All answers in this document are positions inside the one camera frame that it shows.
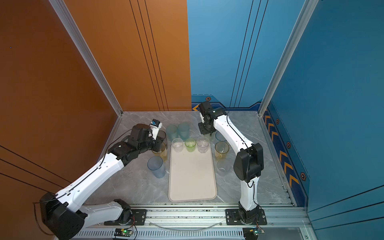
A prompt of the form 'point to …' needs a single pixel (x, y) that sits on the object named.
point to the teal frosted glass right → (184, 130)
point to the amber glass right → (221, 150)
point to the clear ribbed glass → (203, 143)
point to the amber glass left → (162, 152)
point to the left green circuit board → (123, 232)
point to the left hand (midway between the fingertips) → (162, 136)
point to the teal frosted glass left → (172, 132)
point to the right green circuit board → (257, 230)
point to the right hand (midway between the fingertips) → (204, 130)
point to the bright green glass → (190, 143)
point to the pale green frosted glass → (212, 138)
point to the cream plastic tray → (192, 176)
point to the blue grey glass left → (155, 164)
